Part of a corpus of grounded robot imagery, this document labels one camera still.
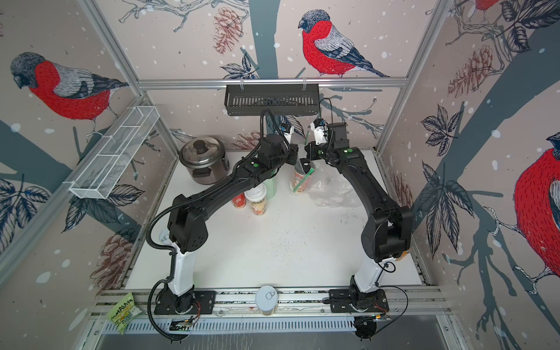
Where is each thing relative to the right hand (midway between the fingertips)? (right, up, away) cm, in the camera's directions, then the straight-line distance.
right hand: (307, 144), depth 86 cm
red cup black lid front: (-3, -13, +2) cm, 13 cm away
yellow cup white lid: (-19, -21, -5) cm, 29 cm away
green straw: (-3, -18, +8) cm, 20 cm away
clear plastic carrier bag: (+6, -17, +15) cm, 24 cm away
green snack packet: (-63, -58, -14) cm, 87 cm away
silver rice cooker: (-44, -5, +9) cm, 46 cm away
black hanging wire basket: (-9, +24, +21) cm, 33 cm away
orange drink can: (+19, -29, -36) cm, 50 cm away
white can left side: (-56, -36, -2) cm, 67 cm away
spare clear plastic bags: (+15, -21, +17) cm, 30 cm away
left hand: (-2, +1, -3) cm, 4 cm away
